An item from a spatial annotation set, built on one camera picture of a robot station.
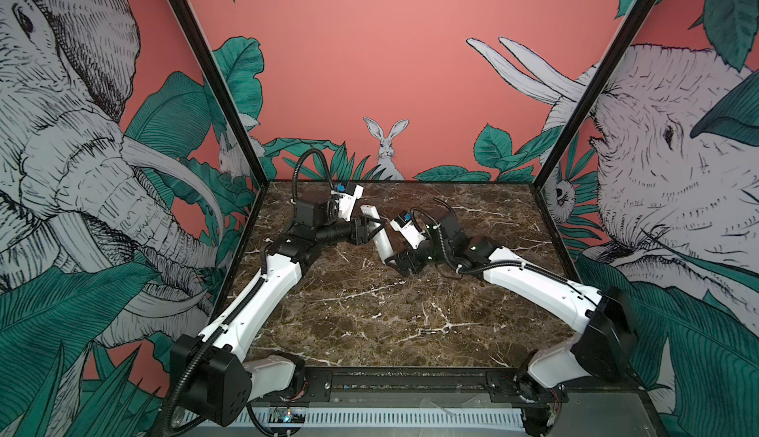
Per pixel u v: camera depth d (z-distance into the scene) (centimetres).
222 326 41
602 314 42
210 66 86
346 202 67
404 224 67
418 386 75
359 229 65
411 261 67
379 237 73
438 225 58
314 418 70
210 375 38
